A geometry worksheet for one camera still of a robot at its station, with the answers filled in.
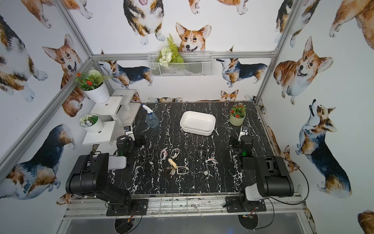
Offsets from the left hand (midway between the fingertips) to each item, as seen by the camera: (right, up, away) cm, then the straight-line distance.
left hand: (136, 131), depth 94 cm
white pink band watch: (+48, -19, -4) cm, 52 cm away
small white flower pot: (-19, +6, -15) cm, 24 cm away
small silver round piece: (+45, -23, -9) cm, 51 cm away
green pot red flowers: (+67, +10, +6) cm, 68 cm away
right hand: (+66, -1, -2) cm, 66 cm away
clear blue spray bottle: (+5, +7, +16) cm, 18 cm away
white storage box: (+40, +5, +13) cm, 42 cm away
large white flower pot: (-19, +28, -13) cm, 36 cm away
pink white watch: (+18, -14, -3) cm, 23 cm away
